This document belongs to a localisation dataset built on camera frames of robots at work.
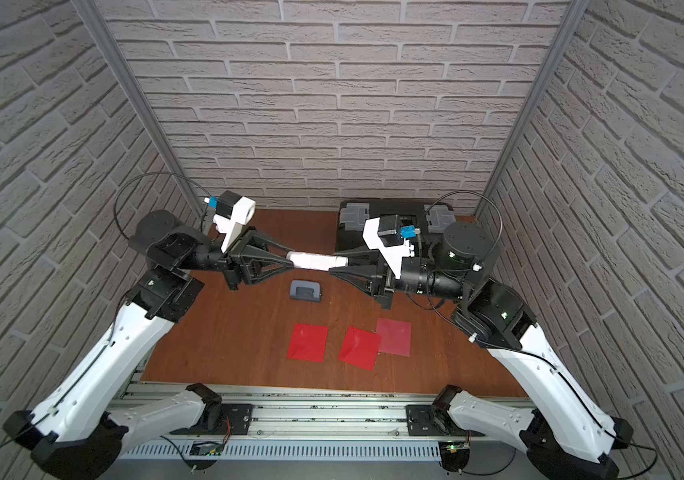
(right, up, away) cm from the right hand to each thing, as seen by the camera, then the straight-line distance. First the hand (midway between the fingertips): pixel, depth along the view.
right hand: (337, 262), depth 47 cm
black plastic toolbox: (+2, +12, +51) cm, 52 cm away
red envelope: (-11, -27, +41) cm, 50 cm away
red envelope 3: (+15, -25, +41) cm, 51 cm away
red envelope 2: (+5, -28, +39) cm, 48 cm away
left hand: (-6, 0, 0) cm, 6 cm away
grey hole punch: (-13, -12, +48) cm, 51 cm away
